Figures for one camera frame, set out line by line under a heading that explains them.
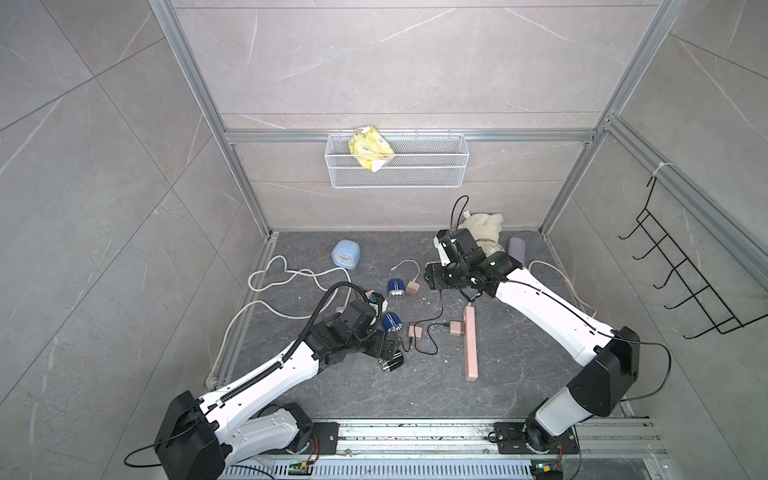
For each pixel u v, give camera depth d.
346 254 1.03
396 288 0.99
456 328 0.90
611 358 0.41
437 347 0.90
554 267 1.07
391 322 0.91
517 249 1.11
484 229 1.10
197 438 0.38
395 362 0.84
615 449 0.73
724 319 0.58
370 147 0.87
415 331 0.91
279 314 0.95
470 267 0.59
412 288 1.00
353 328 0.58
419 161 1.01
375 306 0.67
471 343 0.86
